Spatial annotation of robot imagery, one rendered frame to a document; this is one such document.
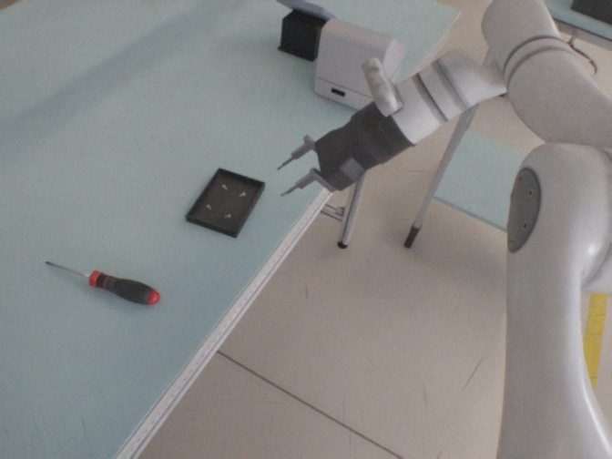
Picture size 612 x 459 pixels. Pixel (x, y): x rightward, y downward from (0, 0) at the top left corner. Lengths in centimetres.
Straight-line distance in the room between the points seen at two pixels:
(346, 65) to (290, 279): 112
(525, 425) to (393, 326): 152
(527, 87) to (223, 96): 61
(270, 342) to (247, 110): 100
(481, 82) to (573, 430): 40
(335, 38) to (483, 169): 127
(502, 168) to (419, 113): 152
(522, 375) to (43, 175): 72
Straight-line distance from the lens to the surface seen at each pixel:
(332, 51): 88
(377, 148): 58
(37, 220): 76
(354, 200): 172
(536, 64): 47
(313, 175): 59
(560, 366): 28
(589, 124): 42
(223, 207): 71
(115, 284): 63
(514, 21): 55
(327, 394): 165
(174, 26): 116
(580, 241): 29
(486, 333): 193
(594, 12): 143
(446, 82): 57
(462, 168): 198
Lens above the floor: 154
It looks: 51 degrees down
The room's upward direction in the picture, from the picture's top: 9 degrees clockwise
